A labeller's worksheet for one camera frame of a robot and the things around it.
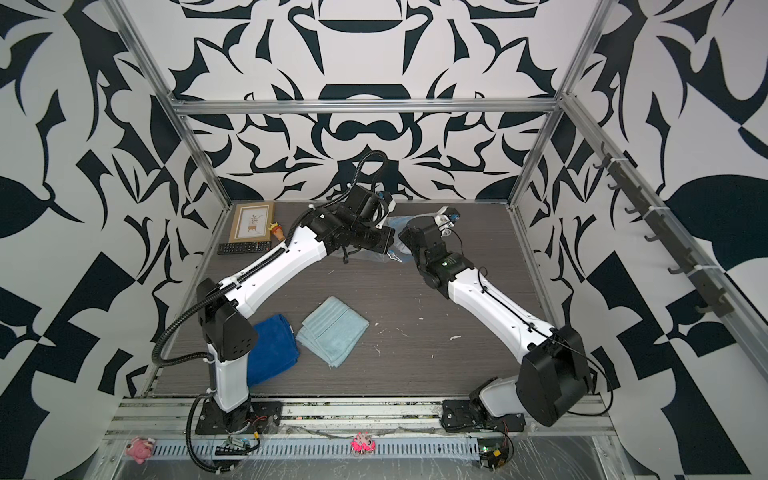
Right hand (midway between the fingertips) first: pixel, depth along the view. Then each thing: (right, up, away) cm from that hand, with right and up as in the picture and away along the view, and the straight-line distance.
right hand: (407, 220), depth 81 cm
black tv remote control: (-51, -8, +24) cm, 57 cm away
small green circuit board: (-41, -51, -12) cm, 66 cm away
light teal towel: (-21, -31, +5) cm, 38 cm away
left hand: (-4, -4, -2) cm, 6 cm away
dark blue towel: (-35, -34, -1) cm, 49 cm away
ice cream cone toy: (-44, -2, +27) cm, 52 cm away
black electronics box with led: (+19, -55, -10) cm, 59 cm away
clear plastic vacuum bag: (-2, -8, -1) cm, 9 cm away
